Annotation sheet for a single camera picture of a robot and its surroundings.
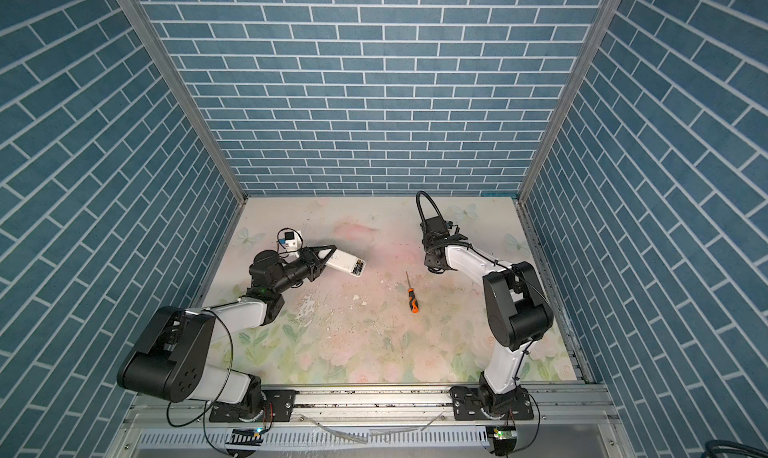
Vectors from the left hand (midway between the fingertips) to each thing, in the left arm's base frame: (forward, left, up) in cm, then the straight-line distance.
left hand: (337, 251), depth 82 cm
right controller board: (-42, -43, -22) cm, 64 cm away
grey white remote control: (-3, -3, -2) cm, 4 cm away
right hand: (+6, -31, -12) cm, 34 cm away
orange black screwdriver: (-8, -22, -17) cm, 28 cm away
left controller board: (-40, +21, -22) cm, 50 cm away
